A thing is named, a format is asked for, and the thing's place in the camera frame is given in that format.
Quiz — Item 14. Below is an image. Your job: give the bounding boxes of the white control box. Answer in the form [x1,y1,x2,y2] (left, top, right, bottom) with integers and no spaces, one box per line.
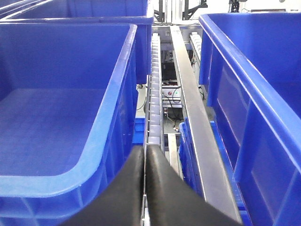
[161,86,183,108]

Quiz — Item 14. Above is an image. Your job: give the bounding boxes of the large blue plastic bin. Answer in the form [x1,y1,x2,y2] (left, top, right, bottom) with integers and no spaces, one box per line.
[198,12,301,226]

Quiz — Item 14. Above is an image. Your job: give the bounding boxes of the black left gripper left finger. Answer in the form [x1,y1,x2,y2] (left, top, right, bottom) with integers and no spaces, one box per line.
[60,145,145,226]

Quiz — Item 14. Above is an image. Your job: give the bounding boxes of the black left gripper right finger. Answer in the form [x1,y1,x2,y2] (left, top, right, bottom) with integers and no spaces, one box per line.
[145,144,243,226]

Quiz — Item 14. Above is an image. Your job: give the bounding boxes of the row of blue bins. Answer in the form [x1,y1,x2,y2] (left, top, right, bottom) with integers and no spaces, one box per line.
[0,0,253,226]

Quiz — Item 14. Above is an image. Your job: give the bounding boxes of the steel rack with slanted shelves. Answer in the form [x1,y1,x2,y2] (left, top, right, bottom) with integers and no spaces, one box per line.
[135,0,244,226]

